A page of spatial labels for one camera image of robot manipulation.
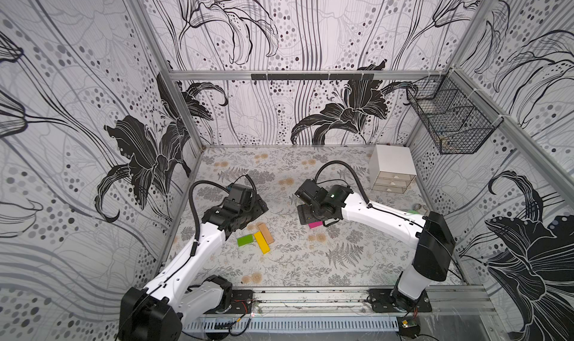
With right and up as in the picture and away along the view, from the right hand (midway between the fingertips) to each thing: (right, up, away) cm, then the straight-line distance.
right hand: (311, 212), depth 83 cm
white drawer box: (+35, +17, +10) cm, 40 cm away
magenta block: (+1, -7, +7) cm, 10 cm away
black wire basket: (+60, +37, +5) cm, 70 cm away
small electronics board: (+30, -34, -13) cm, 47 cm away
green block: (-26, -12, +5) cm, 29 cm away
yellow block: (-19, -13, +3) cm, 23 cm away
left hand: (-18, 0, -2) cm, 18 cm away
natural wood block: (-17, -10, +3) cm, 20 cm away
